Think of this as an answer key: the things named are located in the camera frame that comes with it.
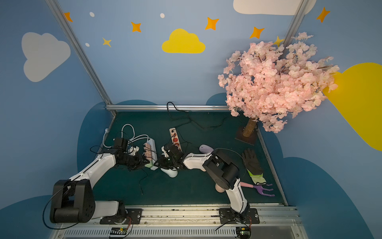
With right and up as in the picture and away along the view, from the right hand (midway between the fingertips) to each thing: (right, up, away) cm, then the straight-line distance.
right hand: (156, 164), depth 87 cm
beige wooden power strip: (+9, +14, +16) cm, 23 cm away
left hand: (-4, +2, -1) cm, 5 cm away
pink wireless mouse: (+37, -13, -5) cm, 39 cm away
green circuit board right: (+48, -31, -14) cm, 59 cm away
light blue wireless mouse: (+9, -5, -1) cm, 11 cm away
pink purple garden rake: (+61, -13, -3) cm, 63 cm away
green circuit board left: (-15, -30, -14) cm, 36 cm away
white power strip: (-5, +5, +4) cm, 8 cm away
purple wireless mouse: (+31, +7, +11) cm, 34 cm away
